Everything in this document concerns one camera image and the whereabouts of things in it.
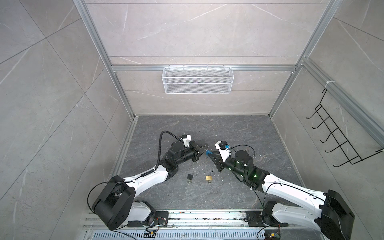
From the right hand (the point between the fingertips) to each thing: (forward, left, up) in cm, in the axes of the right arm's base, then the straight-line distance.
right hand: (209, 152), depth 75 cm
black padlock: (-5, +11, -20) cm, 24 cm away
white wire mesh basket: (+51, +4, +10) cm, 52 cm away
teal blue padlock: (-1, +1, +2) cm, 2 cm away
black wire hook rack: (+2, -59, +10) cm, 60 cm away
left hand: (+3, 0, +4) cm, 5 cm away
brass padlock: (-5, 0, -21) cm, 22 cm away
